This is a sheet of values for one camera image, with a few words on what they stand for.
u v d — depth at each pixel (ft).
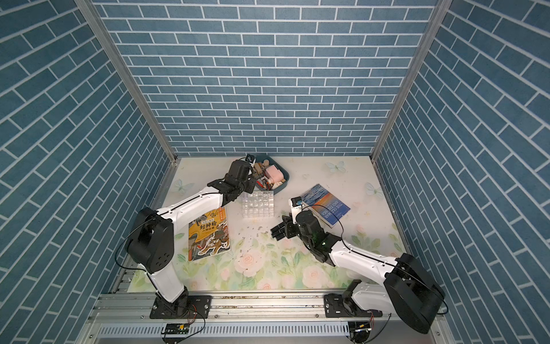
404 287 1.36
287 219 2.45
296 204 2.37
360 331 2.31
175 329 2.36
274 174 3.44
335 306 2.41
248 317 2.41
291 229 2.42
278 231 2.99
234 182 2.28
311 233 2.07
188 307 2.26
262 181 3.51
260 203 3.25
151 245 1.54
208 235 2.93
